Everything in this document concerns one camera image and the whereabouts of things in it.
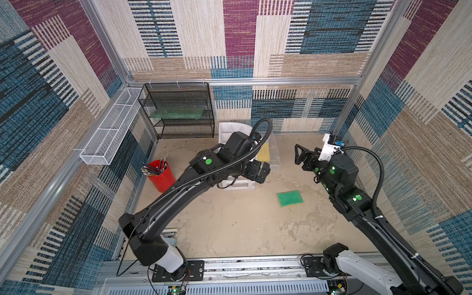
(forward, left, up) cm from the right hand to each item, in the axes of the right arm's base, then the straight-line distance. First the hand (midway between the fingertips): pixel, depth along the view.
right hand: (305, 150), depth 71 cm
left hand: (-7, +18, 0) cm, 20 cm away
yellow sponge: (+10, +14, -15) cm, 23 cm away
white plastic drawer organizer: (+21, +32, -8) cm, 39 cm away
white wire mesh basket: (+15, +92, -12) cm, 94 cm away
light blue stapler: (-21, +57, -30) cm, 67 cm away
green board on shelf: (+30, +56, -5) cm, 64 cm away
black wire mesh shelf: (+43, +65, -2) cm, 78 cm away
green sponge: (-4, 0, -32) cm, 32 cm away
